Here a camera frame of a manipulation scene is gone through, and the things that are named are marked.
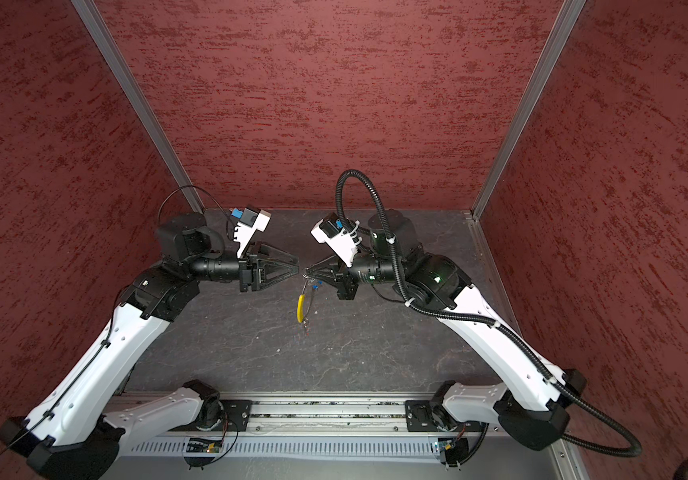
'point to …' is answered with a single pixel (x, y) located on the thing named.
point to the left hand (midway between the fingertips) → (295, 273)
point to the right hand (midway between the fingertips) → (312, 278)
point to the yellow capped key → (301, 308)
